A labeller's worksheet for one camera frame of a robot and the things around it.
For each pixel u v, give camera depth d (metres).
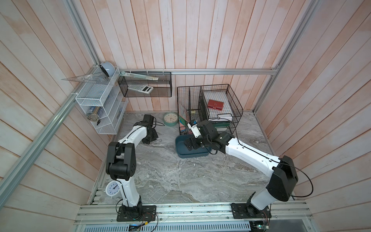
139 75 0.92
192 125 0.71
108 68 0.84
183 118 1.07
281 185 0.42
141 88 0.98
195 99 1.14
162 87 1.07
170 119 1.13
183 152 0.95
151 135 0.86
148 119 0.78
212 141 0.60
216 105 0.94
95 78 0.84
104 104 0.72
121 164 0.50
